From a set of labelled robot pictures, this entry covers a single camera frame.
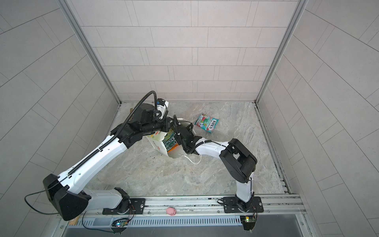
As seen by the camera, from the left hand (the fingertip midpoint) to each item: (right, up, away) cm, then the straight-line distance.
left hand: (180, 120), depth 70 cm
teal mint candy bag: (+15, -4, +32) cm, 35 cm away
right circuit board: (+32, -48, -1) cm, 58 cm away
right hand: (-3, -8, +21) cm, 23 cm away
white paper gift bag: (-11, -10, +3) cm, 15 cm away
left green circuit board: (-25, -45, -6) cm, 52 cm away
